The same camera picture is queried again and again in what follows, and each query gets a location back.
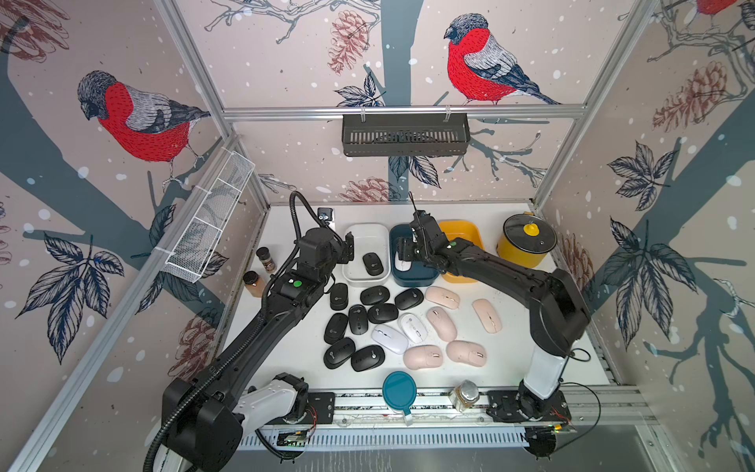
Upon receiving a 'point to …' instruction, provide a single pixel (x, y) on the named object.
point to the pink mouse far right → (488, 316)
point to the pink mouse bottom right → (470, 353)
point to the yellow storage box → (467, 231)
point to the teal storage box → (419, 274)
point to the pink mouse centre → (443, 325)
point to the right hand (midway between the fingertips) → (406, 243)
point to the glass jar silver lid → (464, 394)
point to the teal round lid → (399, 390)
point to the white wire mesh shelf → (192, 252)
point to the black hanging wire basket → (405, 134)
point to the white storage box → (368, 238)
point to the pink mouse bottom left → (423, 356)
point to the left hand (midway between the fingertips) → (341, 226)
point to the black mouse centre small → (358, 319)
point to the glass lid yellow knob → (530, 233)
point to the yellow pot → (508, 252)
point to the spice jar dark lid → (263, 254)
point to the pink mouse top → (442, 297)
